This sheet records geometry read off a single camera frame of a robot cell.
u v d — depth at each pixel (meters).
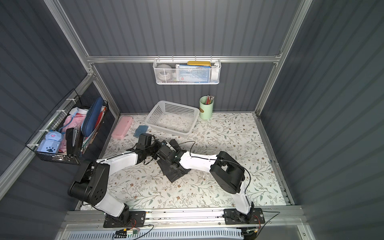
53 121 0.67
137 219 0.74
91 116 0.66
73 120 0.73
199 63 0.89
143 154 0.70
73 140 0.65
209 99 1.07
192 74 0.86
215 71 0.85
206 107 1.10
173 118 1.18
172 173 0.87
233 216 0.74
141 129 1.10
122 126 1.12
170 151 0.69
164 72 0.84
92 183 0.45
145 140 0.74
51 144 0.60
